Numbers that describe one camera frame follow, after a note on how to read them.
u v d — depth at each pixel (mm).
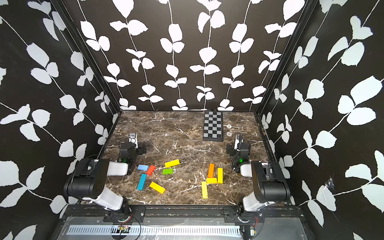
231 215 731
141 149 866
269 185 457
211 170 887
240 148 715
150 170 882
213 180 856
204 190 819
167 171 887
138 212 763
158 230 701
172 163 929
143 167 906
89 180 469
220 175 867
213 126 1078
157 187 825
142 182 839
